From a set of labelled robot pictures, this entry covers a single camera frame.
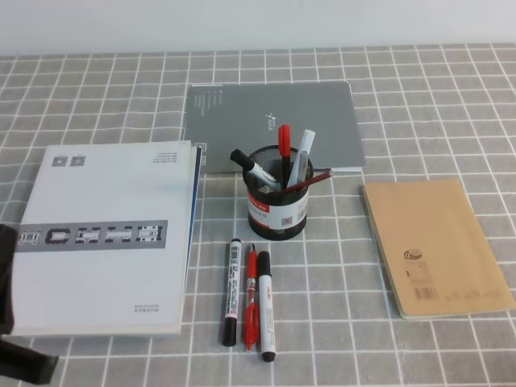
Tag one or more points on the black mesh pen holder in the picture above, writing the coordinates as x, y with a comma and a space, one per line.
270, 215

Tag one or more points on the black labelled marker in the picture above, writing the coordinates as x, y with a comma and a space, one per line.
232, 303

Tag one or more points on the dark red pencil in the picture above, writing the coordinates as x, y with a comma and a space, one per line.
307, 183

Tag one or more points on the red gel pen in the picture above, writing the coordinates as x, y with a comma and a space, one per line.
252, 329

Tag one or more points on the red capped marker in holder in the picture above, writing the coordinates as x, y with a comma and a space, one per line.
284, 147

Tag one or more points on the brown kraft notebook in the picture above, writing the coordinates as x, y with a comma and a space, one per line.
437, 258

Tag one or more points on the white book with grey band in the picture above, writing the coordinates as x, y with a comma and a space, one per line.
104, 240

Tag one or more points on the white marker with black cap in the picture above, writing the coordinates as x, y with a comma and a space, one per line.
250, 166

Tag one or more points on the white pen in holder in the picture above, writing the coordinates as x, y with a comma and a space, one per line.
300, 165

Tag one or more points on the grey hardcover book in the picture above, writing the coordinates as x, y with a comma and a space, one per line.
222, 118

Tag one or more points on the grey checkered tablecloth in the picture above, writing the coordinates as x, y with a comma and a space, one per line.
424, 112

